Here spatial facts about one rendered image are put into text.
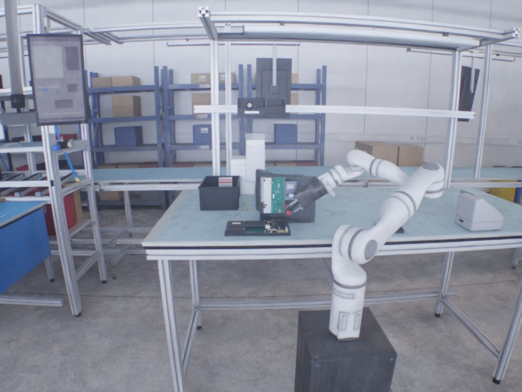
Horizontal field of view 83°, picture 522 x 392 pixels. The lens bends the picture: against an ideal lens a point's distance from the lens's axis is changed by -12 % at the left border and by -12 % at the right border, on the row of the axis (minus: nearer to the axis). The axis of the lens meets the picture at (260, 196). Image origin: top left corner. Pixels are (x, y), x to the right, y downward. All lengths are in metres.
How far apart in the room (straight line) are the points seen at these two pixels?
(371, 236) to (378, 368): 0.38
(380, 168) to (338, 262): 0.47
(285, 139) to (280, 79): 1.97
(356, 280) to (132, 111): 4.71
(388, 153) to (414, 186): 3.85
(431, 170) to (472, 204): 0.46
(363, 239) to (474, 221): 0.81
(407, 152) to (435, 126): 1.48
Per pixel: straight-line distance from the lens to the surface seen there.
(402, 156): 5.02
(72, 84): 2.16
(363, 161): 1.31
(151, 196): 5.40
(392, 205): 0.99
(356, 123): 5.78
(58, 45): 2.15
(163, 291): 1.53
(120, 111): 5.36
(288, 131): 5.07
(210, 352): 2.30
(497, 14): 7.29
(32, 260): 2.45
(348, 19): 1.76
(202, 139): 5.05
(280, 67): 3.26
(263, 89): 3.22
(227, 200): 1.65
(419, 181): 1.11
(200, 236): 1.33
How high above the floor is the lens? 1.48
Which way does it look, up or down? 14 degrees down
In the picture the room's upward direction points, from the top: straight up
